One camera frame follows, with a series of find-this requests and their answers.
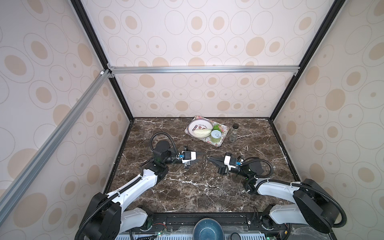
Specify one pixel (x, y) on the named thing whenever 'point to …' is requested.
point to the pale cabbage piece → (202, 133)
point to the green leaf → (217, 127)
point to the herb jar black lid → (235, 125)
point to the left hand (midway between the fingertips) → (207, 158)
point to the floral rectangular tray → (224, 129)
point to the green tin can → (215, 136)
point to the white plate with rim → (200, 128)
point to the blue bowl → (208, 229)
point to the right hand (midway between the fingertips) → (209, 158)
